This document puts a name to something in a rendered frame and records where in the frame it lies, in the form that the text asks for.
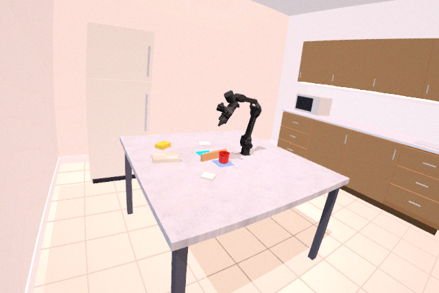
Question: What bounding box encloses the beige flat rectangular slab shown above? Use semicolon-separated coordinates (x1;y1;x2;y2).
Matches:
152;152;181;163

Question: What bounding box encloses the red cup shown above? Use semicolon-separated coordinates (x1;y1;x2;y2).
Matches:
219;151;230;164

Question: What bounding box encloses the yellow rectangular block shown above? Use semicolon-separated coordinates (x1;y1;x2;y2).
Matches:
155;141;171;150

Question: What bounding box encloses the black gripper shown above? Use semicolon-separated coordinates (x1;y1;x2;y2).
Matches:
217;105;235;126

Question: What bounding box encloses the orange flat bar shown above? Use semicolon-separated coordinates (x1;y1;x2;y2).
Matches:
200;149;227;162

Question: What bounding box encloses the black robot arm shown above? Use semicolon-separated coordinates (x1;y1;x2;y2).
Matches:
216;90;261;156

